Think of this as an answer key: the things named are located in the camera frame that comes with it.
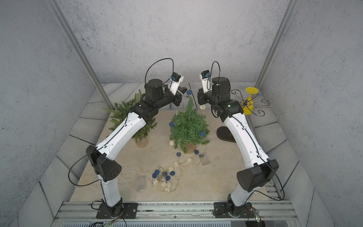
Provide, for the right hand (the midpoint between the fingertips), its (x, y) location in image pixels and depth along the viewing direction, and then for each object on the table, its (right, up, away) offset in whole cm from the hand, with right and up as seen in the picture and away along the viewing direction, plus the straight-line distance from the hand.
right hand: (201, 88), depth 72 cm
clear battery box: (-33, -53, +11) cm, 63 cm away
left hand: (-7, 0, -2) cm, 7 cm away
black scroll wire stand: (+20, -26, +34) cm, 47 cm away
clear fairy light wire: (-41, -50, +13) cm, 66 cm away
